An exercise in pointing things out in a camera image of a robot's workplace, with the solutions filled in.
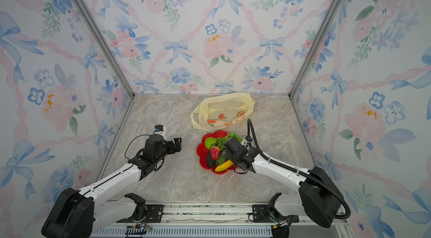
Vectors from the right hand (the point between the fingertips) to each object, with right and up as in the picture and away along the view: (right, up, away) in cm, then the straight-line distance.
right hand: (230, 154), depth 86 cm
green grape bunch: (-4, +6, +7) cm, 10 cm away
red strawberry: (-8, +1, -1) cm, 8 cm away
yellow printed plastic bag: (-8, +22, +25) cm, 34 cm away
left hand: (-29, +8, +1) cm, 30 cm away
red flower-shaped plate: (-15, 0, +4) cm, 16 cm away
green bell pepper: (-11, +5, +4) cm, 13 cm away
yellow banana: (-3, -5, -4) cm, 7 cm away
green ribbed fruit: (-5, -3, -1) cm, 6 cm away
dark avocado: (-10, -4, 0) cm, 11 cm away
